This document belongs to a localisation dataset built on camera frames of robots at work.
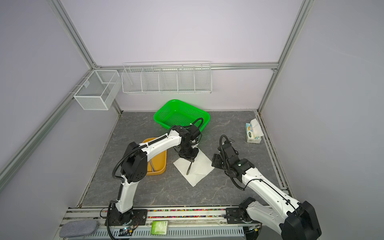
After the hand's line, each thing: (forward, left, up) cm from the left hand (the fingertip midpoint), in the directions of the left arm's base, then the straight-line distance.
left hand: (193, 161), depth 85 cm
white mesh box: (+45, +60, +19) cm, 77 cm away
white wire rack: (+59, +15, +17) cm, 63 cm away
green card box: (-30, +18, -5) cm, 35 cm away
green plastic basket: (+47, +12, -8) cm, 49 cm away
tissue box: (+19, -41, -1) cm, 46 cm away
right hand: (-1, -13, +3) cm, 14 cm away
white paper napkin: (-2, -3, -7) cm, 8 cm away
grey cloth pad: (-27, +56, -5) cm, 62 cm away
